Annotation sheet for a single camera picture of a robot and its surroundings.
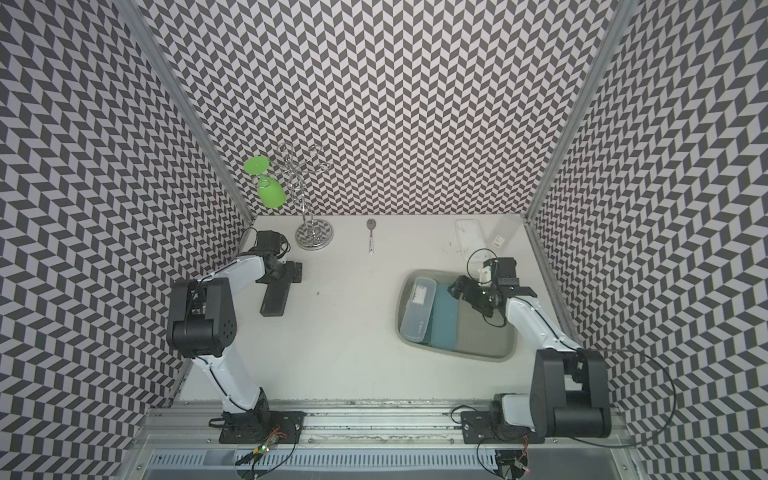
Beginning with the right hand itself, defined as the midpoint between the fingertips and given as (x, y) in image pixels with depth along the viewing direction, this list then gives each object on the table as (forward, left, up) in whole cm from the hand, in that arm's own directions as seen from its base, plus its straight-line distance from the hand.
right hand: (459, 300), depth 87 cm
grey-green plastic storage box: (-8, -6, -8) cm, 13 cm away
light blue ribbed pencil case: (-3, +4, -6) cm, 8 cm away
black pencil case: (+3, +57, -5) cm, 58 cm away
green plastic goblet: (+33, +60, +15) cm, 70 cm away
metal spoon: (+37, +29, -6) cm, 47 cm away
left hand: (+12, +57, -4) cm, 58 cm away
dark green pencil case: (-9, +9, -5) cm, 14 cm away
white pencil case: (+28, -9, -6) cm, 30 cm away
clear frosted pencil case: (-3, +12, -4) cm, 13 cm away
